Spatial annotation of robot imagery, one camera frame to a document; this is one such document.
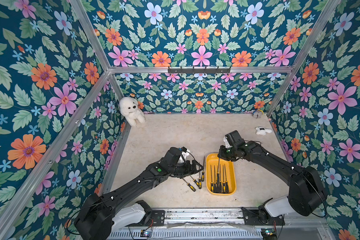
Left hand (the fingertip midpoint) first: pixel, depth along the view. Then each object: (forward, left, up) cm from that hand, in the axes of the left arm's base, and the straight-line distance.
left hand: (200, 170), depth 74 cm
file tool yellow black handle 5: (-2, -7, -15) cm, 16 cm away
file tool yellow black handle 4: (-2, -9, -14) cm, 17 cm away
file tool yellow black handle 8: (0, +2, -15) cm, 15 cm away
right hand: (+11, -11, -5) cm, 17 cm away
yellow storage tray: (+3, -17, -15) cm, 23 cm away
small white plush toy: (+30, -49, -12) cm, 59 cm away
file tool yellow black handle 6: (-4, -11, -14) cm, 18 cm away
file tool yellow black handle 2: (-6, -14, -15) cm, 22 cm away
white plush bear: (+49, +44, +2) cm, 66 cm away
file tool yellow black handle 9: (-3, +6, -15) cm, 17 cm away
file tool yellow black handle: (-2, -14, -15) cm, 20 cm away
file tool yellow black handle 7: (+5, -3, -15) cm, 16 cm away
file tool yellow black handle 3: (-3, -9, -7) cm, 12 cm away
